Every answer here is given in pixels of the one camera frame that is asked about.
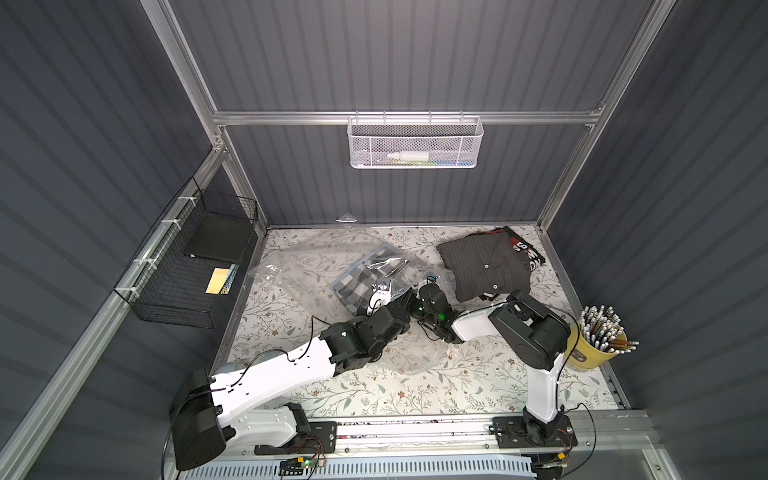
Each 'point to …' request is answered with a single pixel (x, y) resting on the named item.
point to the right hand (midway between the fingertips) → (393, 299)
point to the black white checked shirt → (354, 289)
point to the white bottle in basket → (410, 155)
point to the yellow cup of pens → (601, 337)
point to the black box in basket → (220, 237)
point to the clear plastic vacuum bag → (349, 265)
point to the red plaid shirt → (534, 257)
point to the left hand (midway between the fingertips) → (389, 310)
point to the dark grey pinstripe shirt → (486, 263)
